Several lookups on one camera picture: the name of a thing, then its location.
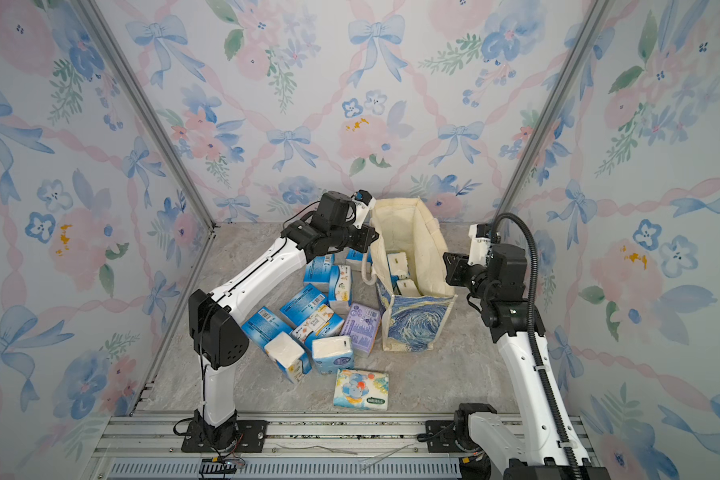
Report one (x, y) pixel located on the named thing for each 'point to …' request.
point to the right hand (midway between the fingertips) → (449, 253)
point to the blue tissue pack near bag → (354, 259)
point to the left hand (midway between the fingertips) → (380, 232)
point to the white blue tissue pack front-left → (288, 355)
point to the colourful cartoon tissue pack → (361, 389)
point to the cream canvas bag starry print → (410, 323)
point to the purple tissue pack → (361, 324)
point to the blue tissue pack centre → (301, 305)
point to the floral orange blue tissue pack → (323, 323)
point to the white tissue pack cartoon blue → (332, 354)
